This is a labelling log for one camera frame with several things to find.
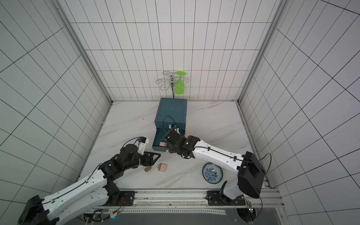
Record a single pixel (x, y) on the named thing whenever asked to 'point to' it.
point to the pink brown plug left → (147, 168)
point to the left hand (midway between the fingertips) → (154, 157)
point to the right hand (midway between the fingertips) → (169, 145)
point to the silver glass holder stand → (167, 81)
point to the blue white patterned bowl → (212, 173)
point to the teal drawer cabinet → (172, 111)
